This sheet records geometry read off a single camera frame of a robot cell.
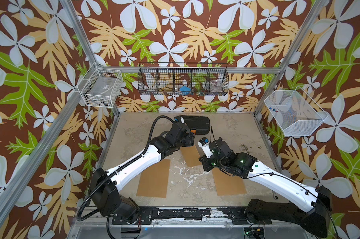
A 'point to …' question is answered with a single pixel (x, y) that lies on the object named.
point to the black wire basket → (185, 78)
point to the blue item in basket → (185, 90)
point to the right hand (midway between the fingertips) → (197, 158)
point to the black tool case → (199, 125)
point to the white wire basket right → (294, 112)
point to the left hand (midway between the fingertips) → (191, 135)
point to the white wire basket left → (100, 87)
